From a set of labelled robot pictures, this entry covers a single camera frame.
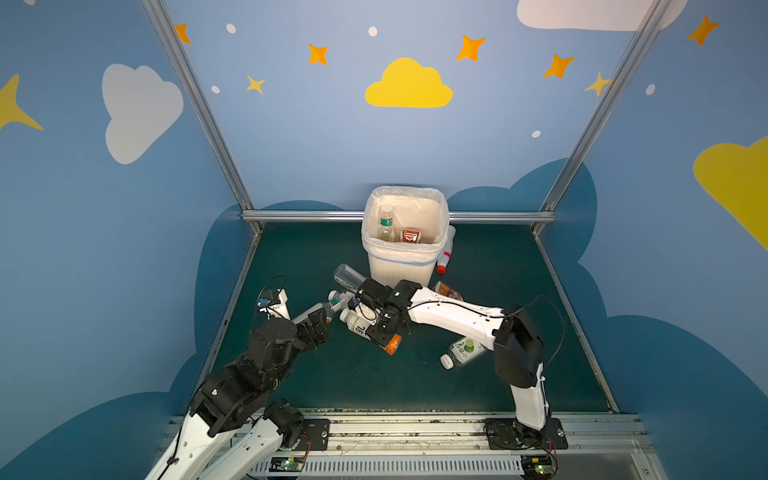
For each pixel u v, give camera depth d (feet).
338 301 3.01
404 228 3.32
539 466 2.35
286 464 2.33
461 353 2.76
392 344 2.55
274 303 1.85
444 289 3.21
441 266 3.52
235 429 1.44
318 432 2.46
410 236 2.98
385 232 3.19
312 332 1.96
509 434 2.47
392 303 2.00
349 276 3.36
